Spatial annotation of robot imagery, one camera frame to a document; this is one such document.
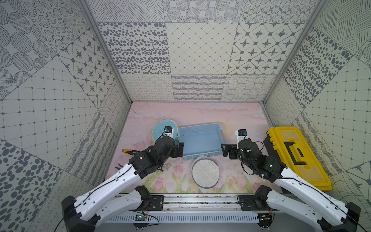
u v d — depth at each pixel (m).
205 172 0.82
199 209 0.74
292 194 0.48
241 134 0.65
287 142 0.78
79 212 0.39
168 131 0.63
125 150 0.93
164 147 0.52
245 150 0.53
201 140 0.98
